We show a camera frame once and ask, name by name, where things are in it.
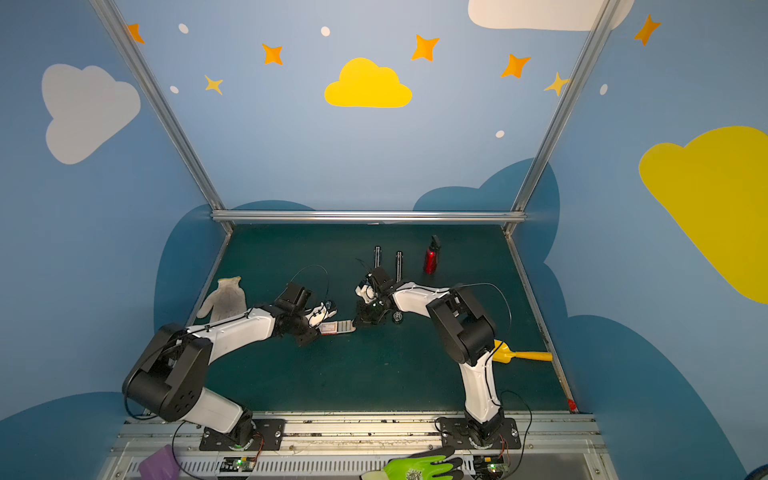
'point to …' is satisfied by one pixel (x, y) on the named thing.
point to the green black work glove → (424, 464)
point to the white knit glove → (228, 301)
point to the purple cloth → (160, 465)
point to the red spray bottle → (431, 262)
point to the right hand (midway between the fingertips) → (354, 321)
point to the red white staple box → (334, 327)
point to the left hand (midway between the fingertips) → (316, 325)
